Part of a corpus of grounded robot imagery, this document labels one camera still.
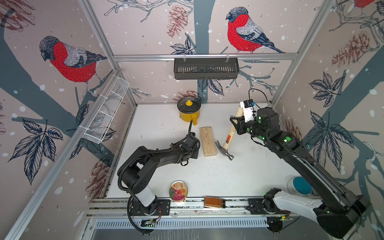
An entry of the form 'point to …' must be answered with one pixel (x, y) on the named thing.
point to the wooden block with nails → (208, 141)
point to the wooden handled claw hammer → (231, 135)
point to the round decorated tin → (178, 191)
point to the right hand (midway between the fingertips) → (232, 116)
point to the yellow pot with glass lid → (189, 108)
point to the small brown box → (213, 202)
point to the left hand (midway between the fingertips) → (197, 148)
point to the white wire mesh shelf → (100, 125)
